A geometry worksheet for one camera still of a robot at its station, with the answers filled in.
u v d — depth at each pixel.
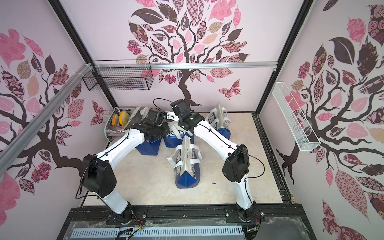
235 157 0.49
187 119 0.60
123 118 0.92
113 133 1.14
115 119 0.90
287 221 0.72
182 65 0.95
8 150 0.50
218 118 0.88
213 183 0.85
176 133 0.85
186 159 0.69
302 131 0.76
